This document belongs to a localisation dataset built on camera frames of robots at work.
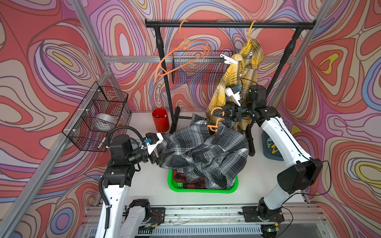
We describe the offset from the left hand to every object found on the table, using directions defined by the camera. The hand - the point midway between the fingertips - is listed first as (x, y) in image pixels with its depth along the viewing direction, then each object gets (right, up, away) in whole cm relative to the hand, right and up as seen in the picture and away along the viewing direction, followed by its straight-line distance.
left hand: (167, 143), depth 64 cm
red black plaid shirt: (+5, -21, +15) cm, 26 cm away
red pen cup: (-10, +12, +32) cm, 35 cm away
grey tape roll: (-32, +9, +6) cm, 34 cm away
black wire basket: (-40, +15, +16) cm, 45 cm away
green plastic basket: (+4, -27, +18) cm, 33 cm away
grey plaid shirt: (+24, -8, +7) cm, 26 cm away
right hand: (+21, +11, -1) cm, 24 cm away
